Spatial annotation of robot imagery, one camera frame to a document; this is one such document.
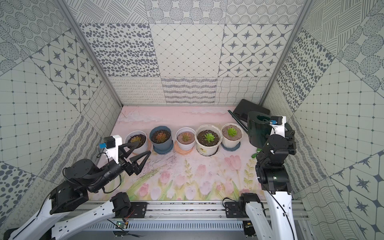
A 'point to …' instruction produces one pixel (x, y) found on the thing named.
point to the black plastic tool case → (244, 106)
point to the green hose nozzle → (258, 150)
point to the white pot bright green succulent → (231, 133)
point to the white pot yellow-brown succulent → (137, 136)
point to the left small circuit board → (122, 224)
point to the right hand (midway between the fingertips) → (292, 134)
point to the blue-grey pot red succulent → (161, 140)
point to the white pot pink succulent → (185, 138)
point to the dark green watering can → (259, 126)
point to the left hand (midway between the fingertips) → (141, 145)
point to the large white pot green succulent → (208, 138)
